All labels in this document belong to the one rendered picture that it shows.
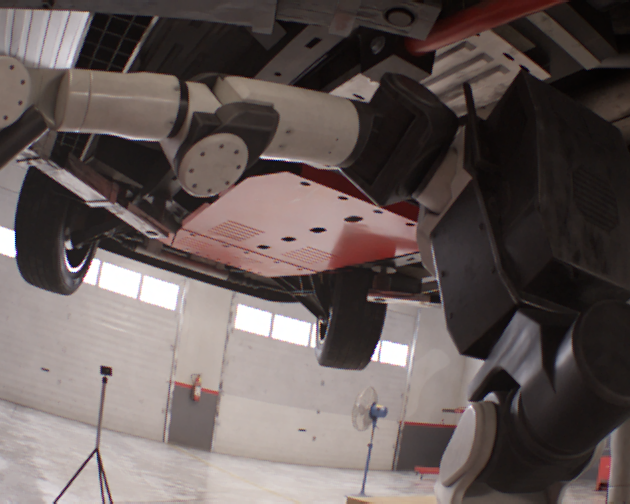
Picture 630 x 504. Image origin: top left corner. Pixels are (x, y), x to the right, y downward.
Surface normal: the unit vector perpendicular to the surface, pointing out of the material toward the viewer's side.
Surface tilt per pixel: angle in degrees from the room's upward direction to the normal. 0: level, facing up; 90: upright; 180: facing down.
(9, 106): 110
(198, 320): 90
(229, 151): 136
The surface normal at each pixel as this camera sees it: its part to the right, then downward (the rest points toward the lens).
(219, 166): 0.50, 0.65
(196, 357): 0.54, -0.18
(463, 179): -0.64, 0.41
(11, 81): 0.64, 0.22
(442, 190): -0.30, 0.38
